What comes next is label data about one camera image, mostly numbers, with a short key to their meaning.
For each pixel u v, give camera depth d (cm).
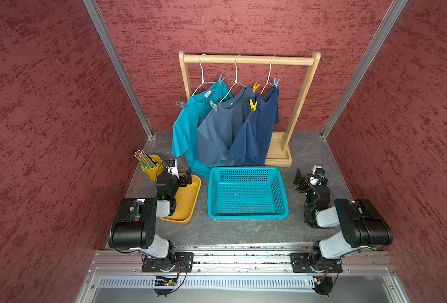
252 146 77
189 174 85
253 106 70
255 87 92
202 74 74
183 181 83
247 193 94
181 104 70
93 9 71
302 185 85
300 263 74
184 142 81
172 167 80
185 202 90
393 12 72
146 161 91
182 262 74
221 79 87
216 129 77
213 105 71
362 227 45
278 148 113
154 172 91
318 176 75
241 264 75
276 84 87
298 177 84
